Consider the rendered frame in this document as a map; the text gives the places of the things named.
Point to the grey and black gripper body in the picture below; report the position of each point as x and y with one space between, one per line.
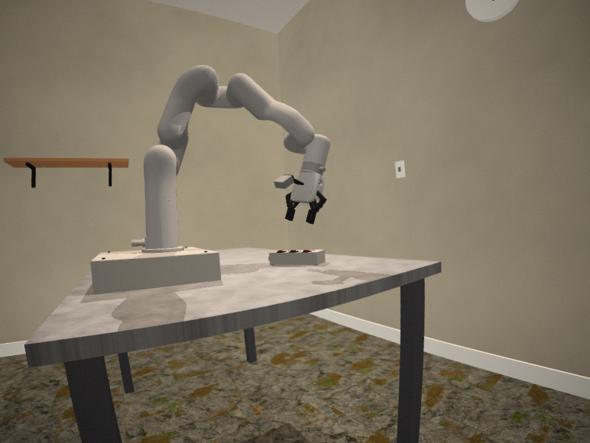
306 193

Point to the beige power strip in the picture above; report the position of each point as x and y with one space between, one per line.
299 257

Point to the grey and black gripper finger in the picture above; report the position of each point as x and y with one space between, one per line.
291 207
315 207

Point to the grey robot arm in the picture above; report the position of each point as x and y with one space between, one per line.
160 161

